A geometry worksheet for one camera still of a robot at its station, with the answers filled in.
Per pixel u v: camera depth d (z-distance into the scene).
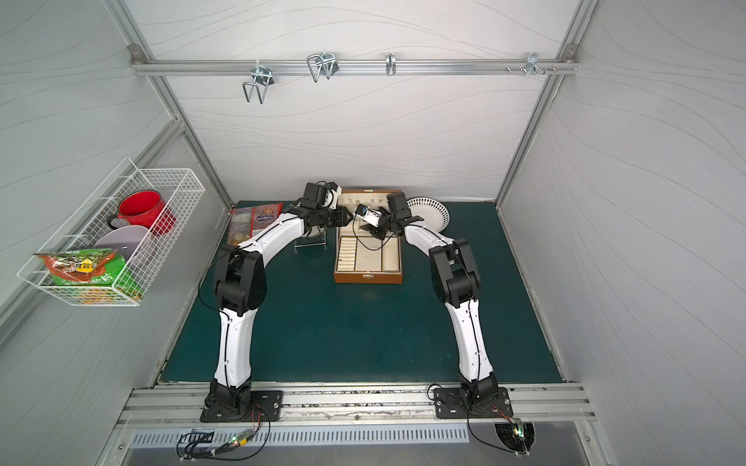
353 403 0.75
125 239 0.64
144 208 0.66
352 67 0.78
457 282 0.61
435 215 1.15
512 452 0.68
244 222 1.08
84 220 0.63
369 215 0.90
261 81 0.80
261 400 0.75
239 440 0.69
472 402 0.65
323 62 0.77
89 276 0.54
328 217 0.86
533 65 0.76
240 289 0.57
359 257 0.96
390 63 0.73
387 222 0.91
